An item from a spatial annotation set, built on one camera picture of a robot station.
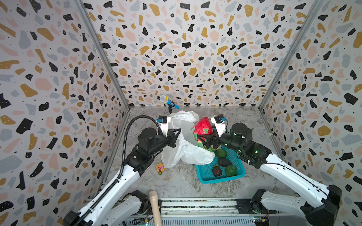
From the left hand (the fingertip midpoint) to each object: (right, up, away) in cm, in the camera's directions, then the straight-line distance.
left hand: (180, 127), depth 68 cm
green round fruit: (+28, -25, +12) cm, 39 cm away
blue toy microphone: (-12, +17, +23) cm, 31 cm away
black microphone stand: (-10, +11, +33) cm, 36 cm away
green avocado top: (+24, -17, +22) cm, 37 cm away
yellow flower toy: (-13, -25, +16) cm, 32 cm away
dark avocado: (+25, -22, +18) cm, 38 cm away
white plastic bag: (+3, -10, -3) cm, 11 cm away
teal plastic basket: (+14, -28, +20) cm, 37 cm away
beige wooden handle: (-14, -37, +5) cm, 40 cm away
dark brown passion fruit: (+20, -26, +14) cm, 36 cm away
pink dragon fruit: (+11, +1, -4) cm, 12 cm away
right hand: (+10, -1, -2) cm, 10 cm away
